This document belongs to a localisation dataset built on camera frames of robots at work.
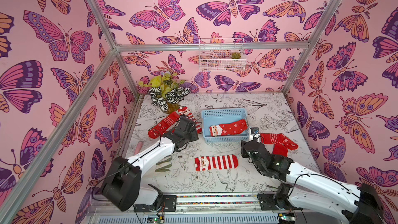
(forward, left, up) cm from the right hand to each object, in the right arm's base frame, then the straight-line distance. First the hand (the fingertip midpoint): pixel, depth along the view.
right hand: (245, 140), depth 80 cm
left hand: (+7, +26, -4) cm, 27 cm away
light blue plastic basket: (+25, +14, -13) cm, 31 cm away
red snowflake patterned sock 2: (+6, -26, -13) cm, 29 cm away
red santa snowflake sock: (+16, +1, -12) cm, 20 cm away
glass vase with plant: (+26, +44, +10) cm, 52 cm away
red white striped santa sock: (+29, +36, -13) cm, 48 cm away
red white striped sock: (-7, +14, -13) cm, 20 cm away
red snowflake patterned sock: (+13, +52, -12) cm, 55 cm away
